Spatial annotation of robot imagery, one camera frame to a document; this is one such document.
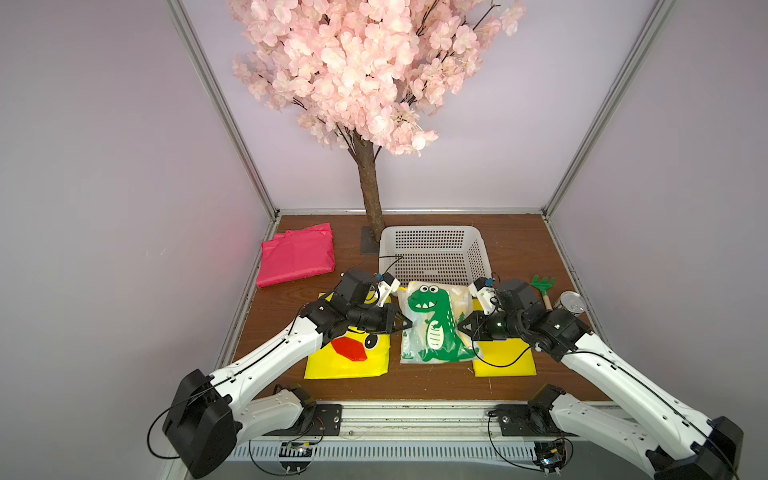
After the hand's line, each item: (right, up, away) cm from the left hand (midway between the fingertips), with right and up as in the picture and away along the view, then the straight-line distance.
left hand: (414, 328), depth 71 cm
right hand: (+11, +1, +2) cm, 11 cm away
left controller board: (-30, -31, +2) cm, 43 cm away
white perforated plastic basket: (+12, +16, +36) cm, 41 cm away
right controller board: (+33, -31, 0) cm, 45 cm away
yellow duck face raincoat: (-17, -11, +13) cm, 24 cm away
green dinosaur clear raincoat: (+5, +4, +3) cm, 7 cm away
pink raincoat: (-40, +16, +32) cm, 54 cm away
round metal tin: (+50, +2, +18) cm, 53 cm away
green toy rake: (+46, +6, +27) cm, 53 cm away
